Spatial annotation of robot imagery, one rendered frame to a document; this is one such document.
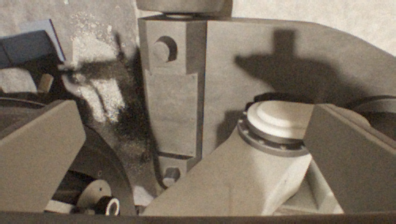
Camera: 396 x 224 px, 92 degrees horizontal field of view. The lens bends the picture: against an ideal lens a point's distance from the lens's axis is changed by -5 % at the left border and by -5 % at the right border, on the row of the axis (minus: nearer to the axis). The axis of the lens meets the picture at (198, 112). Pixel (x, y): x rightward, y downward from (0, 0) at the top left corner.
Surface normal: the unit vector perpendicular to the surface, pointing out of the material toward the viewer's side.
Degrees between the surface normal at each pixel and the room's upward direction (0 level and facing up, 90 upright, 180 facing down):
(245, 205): 90
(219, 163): 90
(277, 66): 0
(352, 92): 0
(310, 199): 90
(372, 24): 0
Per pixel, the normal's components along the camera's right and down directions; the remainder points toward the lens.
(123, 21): -0.18, 0.48
